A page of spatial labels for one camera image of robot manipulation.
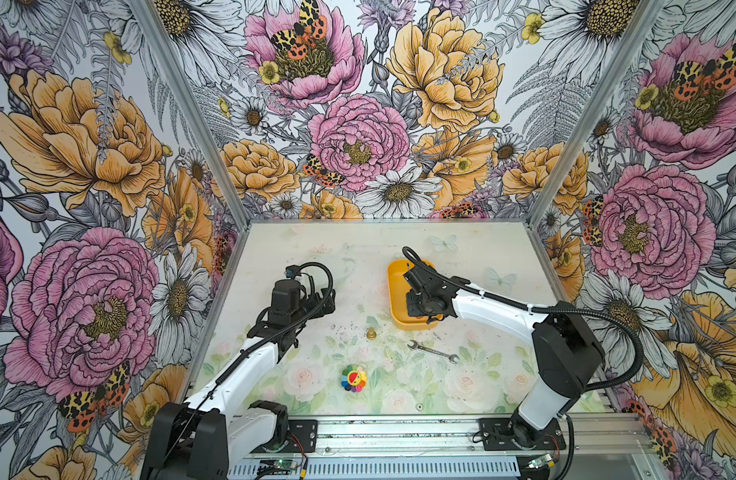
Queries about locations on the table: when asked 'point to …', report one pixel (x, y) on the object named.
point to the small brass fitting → (371, 335)
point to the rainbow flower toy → (354, 378)
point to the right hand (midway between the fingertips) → (418, 313)
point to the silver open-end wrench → (415, 345)
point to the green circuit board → (285, 464)
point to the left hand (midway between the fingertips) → (321, 303)
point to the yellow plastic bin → (398, 292)
